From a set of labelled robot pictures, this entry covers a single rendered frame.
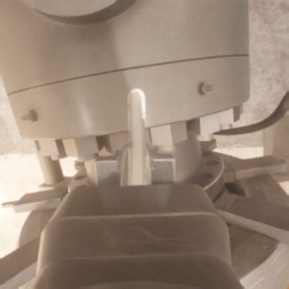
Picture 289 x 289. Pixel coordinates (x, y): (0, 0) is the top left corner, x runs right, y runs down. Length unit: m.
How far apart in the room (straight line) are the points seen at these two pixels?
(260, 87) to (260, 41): 0.24
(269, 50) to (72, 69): 1.15
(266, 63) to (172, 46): 1.04
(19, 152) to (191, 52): 1.34
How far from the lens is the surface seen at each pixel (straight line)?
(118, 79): 0.29
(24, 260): 0.49
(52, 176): 0.88
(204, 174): 0.54
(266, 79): 1.32
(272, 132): 1.38
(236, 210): 0.48
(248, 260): 0.43
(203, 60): 0.33
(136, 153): 0.16
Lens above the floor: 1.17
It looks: 73 degrees down
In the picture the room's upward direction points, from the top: 170 degrees counter-clockwise
